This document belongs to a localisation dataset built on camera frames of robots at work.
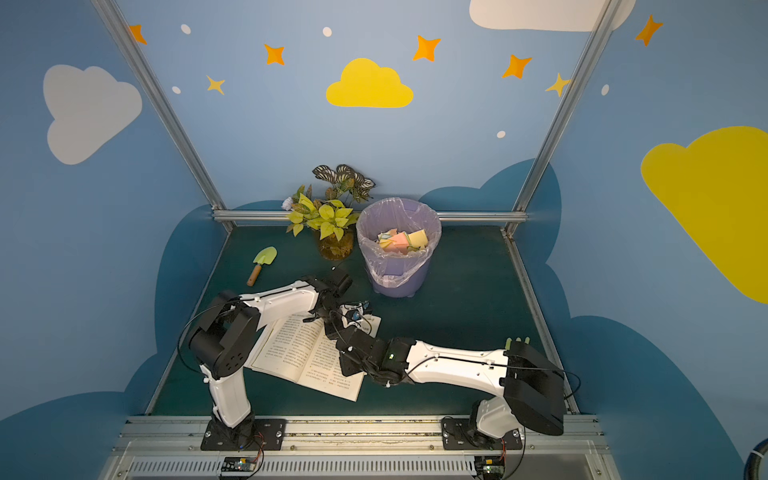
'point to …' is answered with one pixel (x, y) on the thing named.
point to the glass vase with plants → (330, 215)
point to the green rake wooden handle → (508, 342)
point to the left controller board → (238, 466)
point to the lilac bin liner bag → (389, 269)
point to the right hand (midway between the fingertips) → (347, 351)
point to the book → (298, 349)
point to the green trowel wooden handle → (266, 256)
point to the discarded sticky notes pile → (403, 242)
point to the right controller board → (489, 467)
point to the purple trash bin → (400, 292)
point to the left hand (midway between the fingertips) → (344, 322)
